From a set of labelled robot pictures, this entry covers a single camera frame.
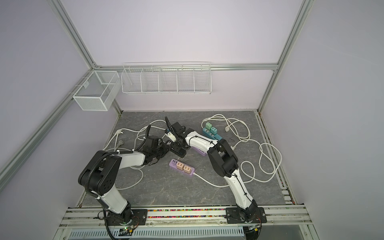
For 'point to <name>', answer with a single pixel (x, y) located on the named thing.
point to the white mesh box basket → (98, 91)
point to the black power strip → (177, 149)
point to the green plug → (208, 125)
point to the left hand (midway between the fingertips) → (171, 148)
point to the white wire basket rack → (166, 78)
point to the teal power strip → (216, 136)
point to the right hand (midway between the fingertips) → (176, 145)
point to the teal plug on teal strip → (213, 130)
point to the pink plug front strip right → (187, 169)
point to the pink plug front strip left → (180, 165)
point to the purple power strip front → (172, 163)
